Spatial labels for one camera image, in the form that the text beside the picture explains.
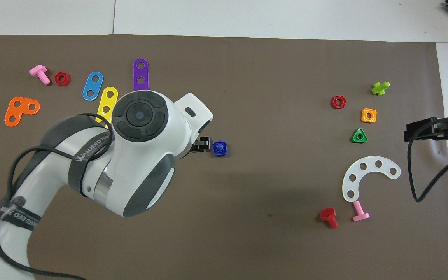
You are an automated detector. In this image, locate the blue square plastic nut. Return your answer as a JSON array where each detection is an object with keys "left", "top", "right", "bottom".
[{"left": 213, "top": 140, "right": 229, "bottom": 157}]

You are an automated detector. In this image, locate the lime green cross-head bolt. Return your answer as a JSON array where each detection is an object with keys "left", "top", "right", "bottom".
[{"left": 371, "top": 81, "right": 390, "bottom": 96}]

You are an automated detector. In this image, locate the white curved five-hole plate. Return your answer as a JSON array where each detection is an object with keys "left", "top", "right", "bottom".
[{"left": 342, "top": 156, "right": 401, "bottom": 203}]

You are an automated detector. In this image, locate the green triangular plastic nut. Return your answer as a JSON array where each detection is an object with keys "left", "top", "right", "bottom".
[{"left": 351, "top": 128, "right": 368, "bottom": 144}]

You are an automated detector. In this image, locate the brown table mat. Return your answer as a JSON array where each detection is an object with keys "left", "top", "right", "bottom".
[{"left": 0, "top": 34, "right": 448, "bottom": 280}]

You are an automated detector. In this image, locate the purple four-hole plate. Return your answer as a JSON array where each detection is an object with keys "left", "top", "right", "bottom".
[{"left": 133, "top": 58, "right": 149, "bottom": 93}]

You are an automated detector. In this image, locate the pink plastic bolt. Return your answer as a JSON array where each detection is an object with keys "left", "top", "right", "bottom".
[
  {"left": 29, "top": 65, "right": 51, "bottom": 85},
  {"left": 352, "top": 201, "right": 370, "bottom": 222}
]

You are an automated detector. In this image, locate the yellow three-hole plate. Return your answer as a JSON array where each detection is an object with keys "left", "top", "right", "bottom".
[{"left": 96, "top": 86, "right": 119, "bottom": 129}]

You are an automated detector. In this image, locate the red plastic bolt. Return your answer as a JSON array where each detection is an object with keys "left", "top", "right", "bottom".
[{"left": 320, "top": 208, "right": 339, "bottom": 229}]

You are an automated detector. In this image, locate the blue two-hole plate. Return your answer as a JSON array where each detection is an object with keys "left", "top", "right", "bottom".
[{"left": 82, "top": 72, "right": 104, "bottom": 102}]

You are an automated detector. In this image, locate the orange three-hole angled plate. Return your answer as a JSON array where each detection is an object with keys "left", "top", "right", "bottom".
[{"left": 4, "top": 96, "right": 41, "bottom": 127}]

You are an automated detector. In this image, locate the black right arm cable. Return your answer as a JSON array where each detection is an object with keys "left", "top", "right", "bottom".
[{"left": 407, "top": 117, "right": 448, "bottom": 203}]

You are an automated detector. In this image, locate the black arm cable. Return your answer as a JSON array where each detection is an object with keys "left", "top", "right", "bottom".
[
  {"left": 0, "top": 113, "right": 114, "bottom": 280},
  {"left": 407, "top": 117, "right": 448, "bottom": 203}
]

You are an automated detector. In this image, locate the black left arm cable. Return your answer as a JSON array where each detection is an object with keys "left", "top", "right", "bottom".
[{"left": 0, "top": 113, "right": 114, "bottom": 280}]

